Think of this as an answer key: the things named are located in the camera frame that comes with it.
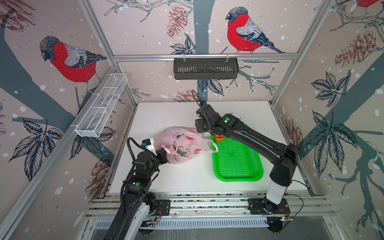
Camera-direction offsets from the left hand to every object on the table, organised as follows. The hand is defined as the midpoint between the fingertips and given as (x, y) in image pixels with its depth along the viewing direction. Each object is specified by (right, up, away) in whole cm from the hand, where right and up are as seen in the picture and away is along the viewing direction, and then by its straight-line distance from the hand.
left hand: (166, 148), depth 77 cm
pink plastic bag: (+7, -1, +21) cm, 22 cm away
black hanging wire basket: (+21, +51, +28) cm, 62 cm away
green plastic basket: (+39, -12, +13) cm, 43 cm away
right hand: (+17, +12, +3) cm, 21 cm away
